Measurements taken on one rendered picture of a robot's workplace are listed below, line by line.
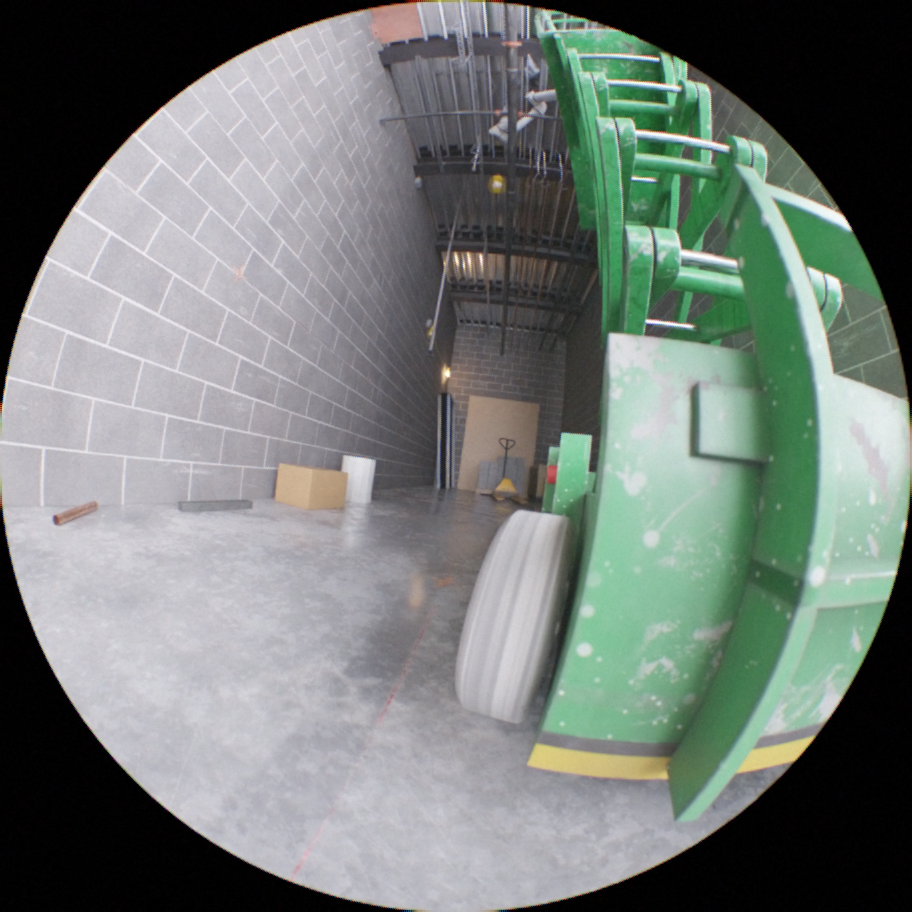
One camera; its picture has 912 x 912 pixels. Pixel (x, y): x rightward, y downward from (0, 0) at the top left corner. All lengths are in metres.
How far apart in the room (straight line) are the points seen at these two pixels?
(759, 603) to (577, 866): 0.29
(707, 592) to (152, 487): 1.72
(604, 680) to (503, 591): 0.14
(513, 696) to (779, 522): 0.29
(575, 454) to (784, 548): 0.48
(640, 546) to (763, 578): 0.10
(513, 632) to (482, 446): 7.86
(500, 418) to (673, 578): 8.06
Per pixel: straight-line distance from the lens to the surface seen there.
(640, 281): 0.62
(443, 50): 4.11
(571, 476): 0.62
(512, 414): 8.27
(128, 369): 1.55
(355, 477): 2.66
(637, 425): 0.23
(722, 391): 0.25
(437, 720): 0.49
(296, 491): 2.04
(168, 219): 1.74
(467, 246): 6.02
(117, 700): 0.53
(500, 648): 0.33
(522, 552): 0.35
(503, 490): 6.26
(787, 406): 0.24
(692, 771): 0.30
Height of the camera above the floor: 0.34
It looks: 3 degrees up
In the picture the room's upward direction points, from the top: 8 degrees clockwise
